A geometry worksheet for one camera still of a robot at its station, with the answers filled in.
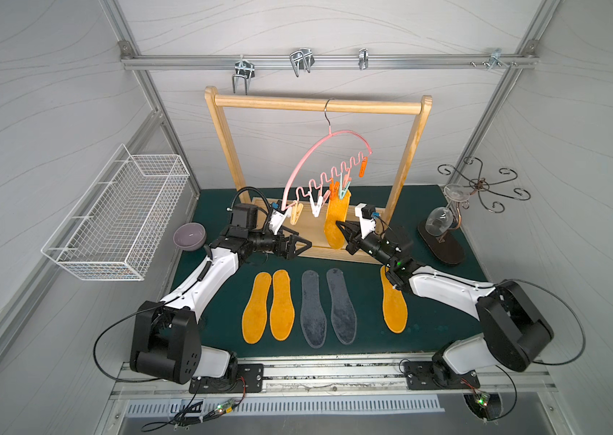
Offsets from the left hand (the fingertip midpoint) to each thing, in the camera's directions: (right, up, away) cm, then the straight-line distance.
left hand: (303, 241), depth 78 cm
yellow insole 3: (+29, -21, +9) cm, 37 cm away
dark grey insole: (+12, -24, +6) cm, 28 cm away
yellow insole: (-16, -25, +6) cm, 30 cm away
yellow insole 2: (-7, -25, +6) cm, 26 cm away
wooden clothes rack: (+1, +7, -11) cm, 13 cm away
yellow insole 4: (+10, +9, -2) cm, 13 cm away
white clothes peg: (+3, +9, -10) cm, 14 cm away
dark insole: (+3, -25, +6) cm, 26 cm away
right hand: (+10, +6, +1) cm, 12 cm away
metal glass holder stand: (+54, -5, +23) cm, 59 cm away
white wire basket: (-48, +5, -9) cm, 49 cm away
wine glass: (+44, +6, +6) cm, 44 cm away
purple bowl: (-44, 0, +23) cm, 50 cm away
